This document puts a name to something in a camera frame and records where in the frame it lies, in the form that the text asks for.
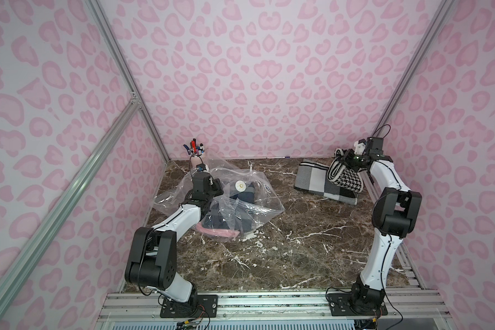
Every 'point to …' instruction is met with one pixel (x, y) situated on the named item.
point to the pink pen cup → (196, 159)
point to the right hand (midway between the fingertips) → (336, 154)
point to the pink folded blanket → (217, 232)
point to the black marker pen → (201, 147)
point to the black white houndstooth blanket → (344, 177)
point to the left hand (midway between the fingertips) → (218, 178)
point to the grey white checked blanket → (313, 177)
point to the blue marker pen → (188, 149)
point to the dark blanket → (233, 210)
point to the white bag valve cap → (240, 185)
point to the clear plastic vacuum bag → (265, 205)
